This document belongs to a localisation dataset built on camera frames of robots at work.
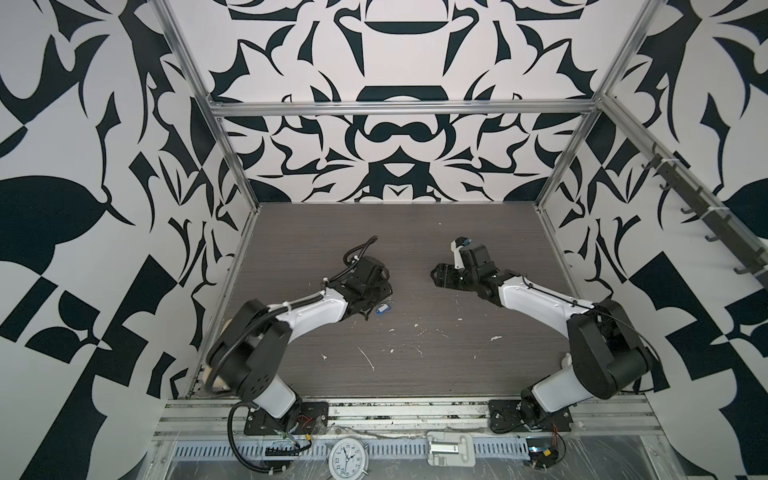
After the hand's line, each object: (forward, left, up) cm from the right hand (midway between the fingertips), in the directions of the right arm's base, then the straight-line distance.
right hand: (441, 272), depth 91 cm
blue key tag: (-8, +18, -8) cm, 21 cm away
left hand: (-3, +14, 0) cm, 15 cm away
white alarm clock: (-45, +25, -4) cm, 52 cm away
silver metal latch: (-43, +1, -6) cm, 43 cm away
